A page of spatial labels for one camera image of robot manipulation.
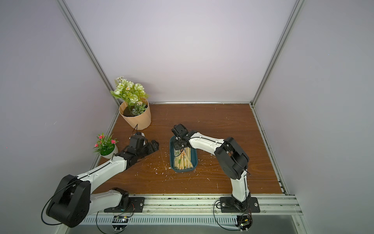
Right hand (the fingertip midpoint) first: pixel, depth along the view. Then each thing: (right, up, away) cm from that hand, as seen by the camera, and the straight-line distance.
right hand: (177, 140), depth 91 cm
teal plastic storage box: (+11, -10, -3) cm, 15 cm away
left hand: (-13, -3, -2) cm, 14 cm away
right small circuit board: (+36, -37, -21) cm, 56 cm away
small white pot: (-39, -8, -6) cm, 40 cm away
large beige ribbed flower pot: (-24, +11, +2) cm, 27 cm away
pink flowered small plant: (-42, -2, -8) cm, 42 cm away
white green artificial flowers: (-27, +29, -5) cm, 40 cm away
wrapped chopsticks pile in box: (+4, -11, -4) cm, 12 cm away
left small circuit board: (-27, -36, -20) cm, 49 cm away
